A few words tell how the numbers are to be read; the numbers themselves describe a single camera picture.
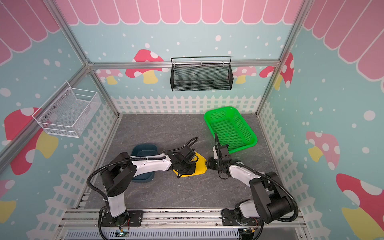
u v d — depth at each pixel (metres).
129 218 0.74
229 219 0.74
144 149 0.99
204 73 0.94
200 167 0.91
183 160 0.71
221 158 0.71
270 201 0.43
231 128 1.13
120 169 0.54
